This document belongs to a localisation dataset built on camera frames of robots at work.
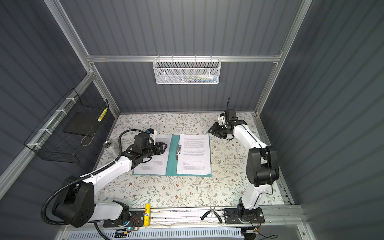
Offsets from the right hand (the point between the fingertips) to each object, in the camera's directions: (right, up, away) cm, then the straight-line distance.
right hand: (212, 132), depth 91 cm
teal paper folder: (-25, -23, -1) cm, 34 cm away
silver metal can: (-60, -9, -6) cm, 61 cm away
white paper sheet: (-11, -17, +4) cm, 21 cm away
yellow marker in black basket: (-62, +10, -10) cm, 63 cm away
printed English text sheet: (-34, -21, +2) cm, 40 cm away
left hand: (-29, -7, -4) cm, 30 cm away
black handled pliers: (-2, -40, -14) cm, 43 cm away
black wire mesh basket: (-74, -1, -20) cm, 77 cm away
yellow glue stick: (-34, -40, -18) cm, 56 cm away
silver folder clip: (-22, -12, +5) cm, 25 cm away
